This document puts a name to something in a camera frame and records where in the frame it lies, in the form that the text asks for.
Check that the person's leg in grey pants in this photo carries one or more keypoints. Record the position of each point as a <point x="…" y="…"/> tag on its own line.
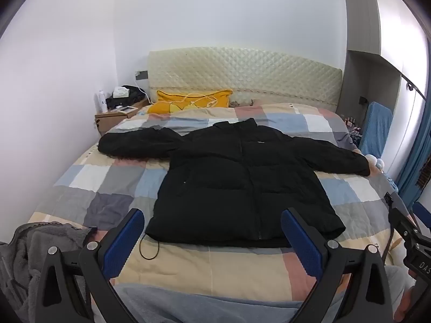
<point x="219" y="309"/>

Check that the wooden nightstand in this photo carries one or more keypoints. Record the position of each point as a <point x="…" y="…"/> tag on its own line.
<point x="107" y="121"/>

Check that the white plush toy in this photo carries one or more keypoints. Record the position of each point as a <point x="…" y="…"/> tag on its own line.
<point x="376" y="165"/>

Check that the black puffer jacket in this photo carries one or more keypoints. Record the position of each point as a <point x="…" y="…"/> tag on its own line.
<point x="235" y="175"/>

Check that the white spray bottle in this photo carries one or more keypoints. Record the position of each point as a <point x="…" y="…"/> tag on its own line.
<point x="102" y="102"/>

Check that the black bag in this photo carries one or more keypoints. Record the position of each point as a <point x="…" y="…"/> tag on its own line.
<point x="134" y="93"/>

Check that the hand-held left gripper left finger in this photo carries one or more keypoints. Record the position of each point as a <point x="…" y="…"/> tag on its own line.
<point x="123" y="242"/>

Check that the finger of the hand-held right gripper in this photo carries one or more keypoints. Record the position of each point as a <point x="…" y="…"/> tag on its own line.
<point x="399" y="213"/>

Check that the grey wall socket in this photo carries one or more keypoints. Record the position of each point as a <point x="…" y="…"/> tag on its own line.
<point x="142" y="74"/>

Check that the yellow pillow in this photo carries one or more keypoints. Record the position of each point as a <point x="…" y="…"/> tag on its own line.
<point x="161" y="107"/>

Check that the blue curtain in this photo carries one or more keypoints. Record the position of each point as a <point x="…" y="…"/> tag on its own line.
<point x="419" y="148"/>

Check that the floral pillow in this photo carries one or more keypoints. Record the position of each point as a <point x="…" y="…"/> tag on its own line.
<point x="244" y="102"/>

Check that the white tablet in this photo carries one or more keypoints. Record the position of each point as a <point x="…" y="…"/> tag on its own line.
<point x="127" y="109"/>

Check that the grey wardrobe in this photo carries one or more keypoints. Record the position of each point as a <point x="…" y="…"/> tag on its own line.
<point x="363" y="13"/>

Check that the blue towel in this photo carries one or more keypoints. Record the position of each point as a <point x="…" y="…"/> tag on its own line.
<point x="377" y="128"/>

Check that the person's right forearm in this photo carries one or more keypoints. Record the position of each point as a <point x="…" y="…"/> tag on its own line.
<point x="397" y="286"/>

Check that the person's right hand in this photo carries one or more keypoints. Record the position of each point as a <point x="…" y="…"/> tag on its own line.
<point x="409" y="301"/>

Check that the checkered bed sheet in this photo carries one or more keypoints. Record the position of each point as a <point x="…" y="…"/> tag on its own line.
<point x="101" y="188"/>

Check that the tissue box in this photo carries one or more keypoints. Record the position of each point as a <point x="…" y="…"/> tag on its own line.
<point x="120" y="92"/>

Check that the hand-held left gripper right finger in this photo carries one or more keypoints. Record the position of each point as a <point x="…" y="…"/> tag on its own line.
<point x="301" y="239"/>

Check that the grey fleece blanket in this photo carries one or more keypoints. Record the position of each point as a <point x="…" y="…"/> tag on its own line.
<point x="23" y="259"/>

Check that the cream quilted headboard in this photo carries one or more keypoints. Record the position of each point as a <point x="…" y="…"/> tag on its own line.
<point x="242" y="74"/>

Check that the black wall switch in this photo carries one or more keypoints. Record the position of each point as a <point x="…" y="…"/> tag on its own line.
<point x="363" y="100"/>

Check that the plaid cloth pile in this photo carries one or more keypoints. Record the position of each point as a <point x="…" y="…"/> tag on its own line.
<point x="352" y="129"/>

